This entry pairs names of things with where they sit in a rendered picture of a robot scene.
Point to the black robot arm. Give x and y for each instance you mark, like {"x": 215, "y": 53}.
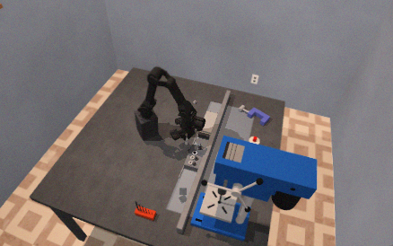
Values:
{"x": 185, "y": 107}

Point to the blue block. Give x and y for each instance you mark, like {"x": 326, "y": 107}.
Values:
{"x": 264, "y": 117}

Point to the blue drill press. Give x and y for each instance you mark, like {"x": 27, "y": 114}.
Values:
{"x": 242, "y": 162}

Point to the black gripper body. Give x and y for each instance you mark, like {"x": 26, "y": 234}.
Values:
{"x": 184, "y": 129}

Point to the white bottle with red cap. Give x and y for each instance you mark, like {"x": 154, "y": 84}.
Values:
{"x": 254, "y": 140}

